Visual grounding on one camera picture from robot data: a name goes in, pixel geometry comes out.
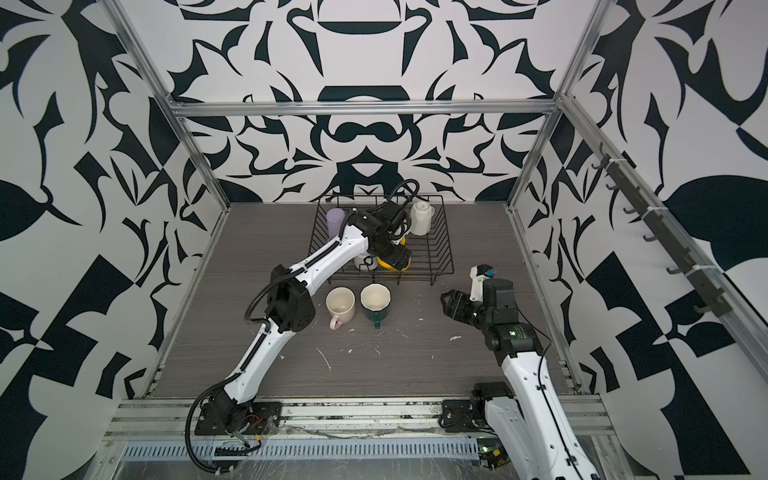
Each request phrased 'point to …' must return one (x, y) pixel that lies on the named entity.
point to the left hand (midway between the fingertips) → (400, 251)
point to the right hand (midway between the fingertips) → (454, 297)
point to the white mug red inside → (366, 262)
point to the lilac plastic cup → (335, 219)
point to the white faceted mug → (420, 218)
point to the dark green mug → (375, 300)
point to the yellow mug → (382, 262)
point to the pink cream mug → (340, 303)
